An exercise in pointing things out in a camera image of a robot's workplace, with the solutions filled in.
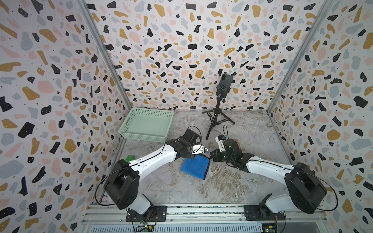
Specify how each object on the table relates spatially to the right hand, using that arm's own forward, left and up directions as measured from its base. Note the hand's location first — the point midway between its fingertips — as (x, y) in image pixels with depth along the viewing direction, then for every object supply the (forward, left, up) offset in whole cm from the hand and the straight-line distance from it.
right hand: (210, 154), depth 87 cm
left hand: (+3, +10, +4) cm, 11 cm away
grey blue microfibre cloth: (-6, +7, -7) cm, 11 cm away
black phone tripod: (+27, -5, +5) cm, 28 cm away
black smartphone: (+34, -9, +24) cm, 43 cm away
